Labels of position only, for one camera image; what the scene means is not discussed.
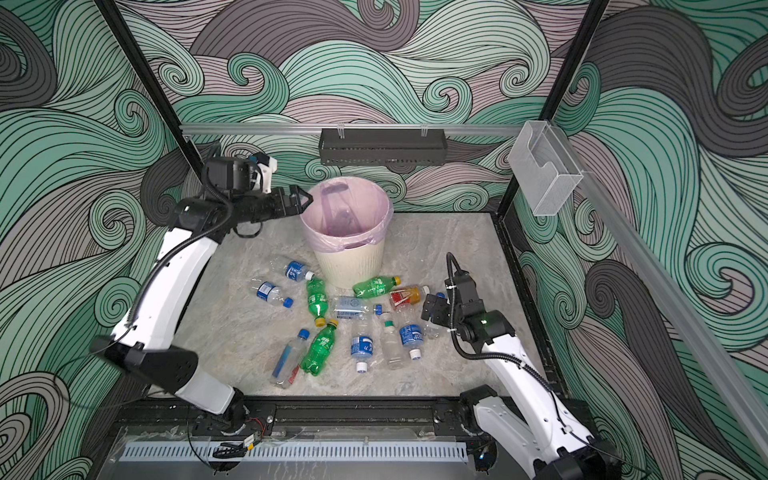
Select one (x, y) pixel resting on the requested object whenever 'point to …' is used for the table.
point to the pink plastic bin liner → (370, 205)
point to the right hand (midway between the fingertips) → (439, 308)
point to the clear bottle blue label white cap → (298, 272)
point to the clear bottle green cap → (392, 346)
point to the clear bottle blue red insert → (286, 366)
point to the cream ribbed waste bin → (342, 269)
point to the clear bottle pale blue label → (349, 307)
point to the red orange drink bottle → (401, 297)
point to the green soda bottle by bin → (374, 287)
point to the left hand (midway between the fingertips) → (301, 196)
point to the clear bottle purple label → (340, 221)
